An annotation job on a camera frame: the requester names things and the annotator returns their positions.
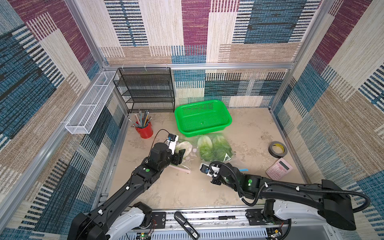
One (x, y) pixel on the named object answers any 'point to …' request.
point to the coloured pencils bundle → (141, 120)
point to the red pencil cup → (146, 132)
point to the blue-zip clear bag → (211, 135)
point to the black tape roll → (274, 154)
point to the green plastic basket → (202, 117)
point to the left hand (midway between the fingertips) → (180, 148)
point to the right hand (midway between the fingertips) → (211, 165)
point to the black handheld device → (188, 227)
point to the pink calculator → (279, 169)
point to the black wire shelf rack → (145, 89)
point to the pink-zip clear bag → (190, 144)
